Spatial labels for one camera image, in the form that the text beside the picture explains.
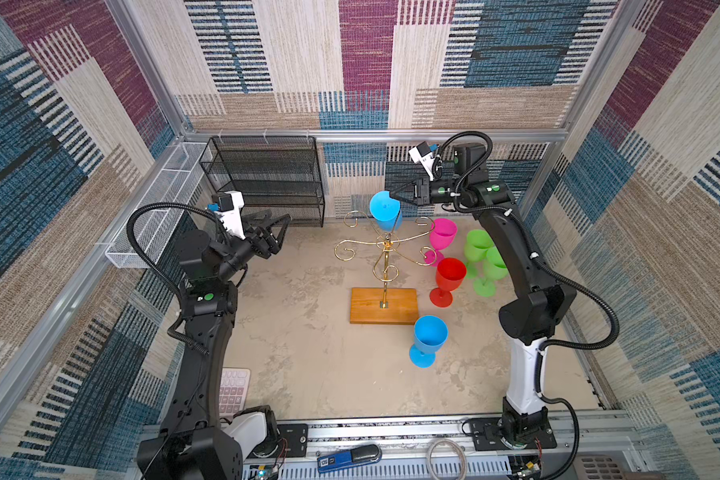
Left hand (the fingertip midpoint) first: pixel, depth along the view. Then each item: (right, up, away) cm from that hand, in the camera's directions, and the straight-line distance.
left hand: (279, 211), depth 66 cm
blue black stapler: (+15, -55, +2) cm, 57 cm away
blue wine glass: (+36, -31, +14) cm, 49 cm away
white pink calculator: (-16, -45, +14) cm, 50 cm away
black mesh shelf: (-11, +19, +43) cm, 48 cm away
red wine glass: (+43, -15, +20) cm, 50 cm away
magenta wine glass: (+43, -3, +29) cm, 52 cm away
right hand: (+25, +4, +8) cm, 27 cm away
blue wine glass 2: (+23, +1, +9) cm, 25 cm away
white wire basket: (-48, -2, +29) cm, 56 cm away
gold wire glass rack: (+26, -15, +39) cm, 49 cm away
